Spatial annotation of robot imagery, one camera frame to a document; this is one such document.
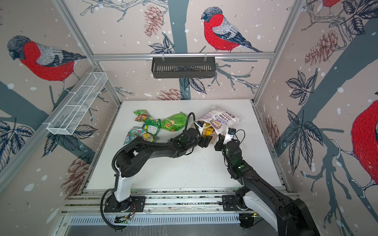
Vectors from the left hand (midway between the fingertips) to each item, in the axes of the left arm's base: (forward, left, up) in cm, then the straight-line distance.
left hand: (210, 133), depth 89 cm
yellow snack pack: (+3, +1, -2) cm, 4 cm away
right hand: (-3, -5, +5) cm, 7 cm away
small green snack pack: (+10, +39, -6) cm, 41 cm away
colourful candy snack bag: (+3, +50, -5) cm, 51 cm away
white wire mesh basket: (+6, +74, +20) cm, 77 cm away
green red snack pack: (+19, +48, -5) cm, 52 cm away
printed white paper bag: (+7, -6, +5) cm, 10 cm away
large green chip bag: (+12, +23, -5) cm, 27 cm away
